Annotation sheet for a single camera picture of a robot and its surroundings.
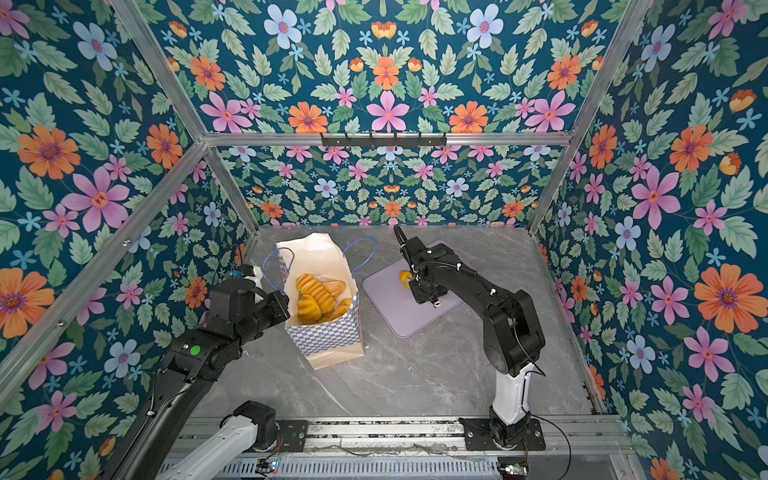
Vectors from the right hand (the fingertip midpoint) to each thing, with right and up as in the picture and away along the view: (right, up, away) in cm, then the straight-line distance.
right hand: (428, 292), depth 90 cm
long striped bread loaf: (-37, +2, +1) cm, 37 cm away
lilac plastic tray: (-10, -5, +7) cm, 13 cm away
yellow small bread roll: (-7, +4, +12) cm, 15 cm away
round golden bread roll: (-31, +1, +8) cm, 32 cm away
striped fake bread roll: (-36, -5, -2) cm, 36 cm away
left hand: (-33, +3, -20) cm, 39 cm away
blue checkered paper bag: (-25, -10, -16) cm, 31 cm away
